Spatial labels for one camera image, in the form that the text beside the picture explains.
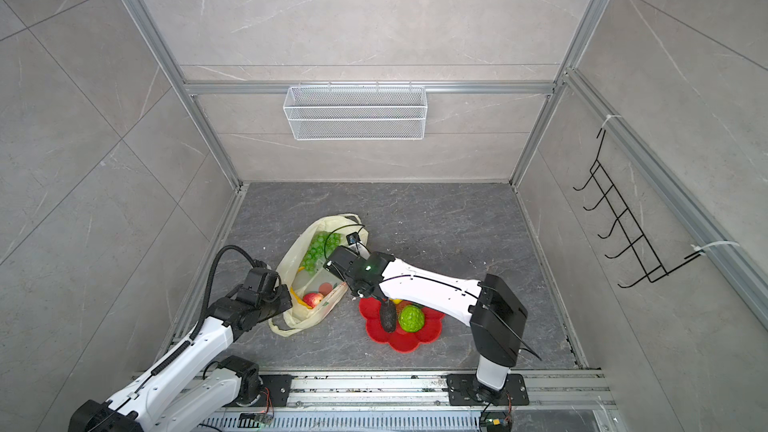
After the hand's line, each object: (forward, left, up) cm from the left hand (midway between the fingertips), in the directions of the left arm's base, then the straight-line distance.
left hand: (287, 290), depth 85 cm
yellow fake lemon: (-10, -31, +14) cm, 35 cm away
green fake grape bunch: (+17, -8, -1) cm, 19 cm away
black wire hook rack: (-6, -86, +25) cm, 89 cm away
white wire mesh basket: (+53, -20, +24) cm, 61 cm away
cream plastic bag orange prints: (+2, -7, -6) cm, 9 cm away
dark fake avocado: (-7, -29, -1) cm, 30 cm away
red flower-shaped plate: (-14, -32, -4) cm, 35 cm away
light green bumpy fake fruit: (-9, -35, 0) cm, 37 cm away
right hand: (+2, -23, +6) cm, 24 cm away
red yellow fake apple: (-2, -7, -2) cm, 8 cm away
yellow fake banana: (-2, -3, -3) cm, 5 cm away
